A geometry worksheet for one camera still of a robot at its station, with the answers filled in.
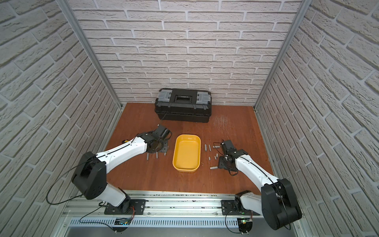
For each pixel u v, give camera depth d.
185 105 0.98
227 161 0.62
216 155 0.92
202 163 0.89
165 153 0.92
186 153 0.94
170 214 0.73
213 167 0.87
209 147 0.95
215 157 0.92
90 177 0.43
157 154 0.92
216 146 0.95
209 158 0.90
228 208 0.74
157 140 0.64
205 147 0.95
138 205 0.74
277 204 0.41
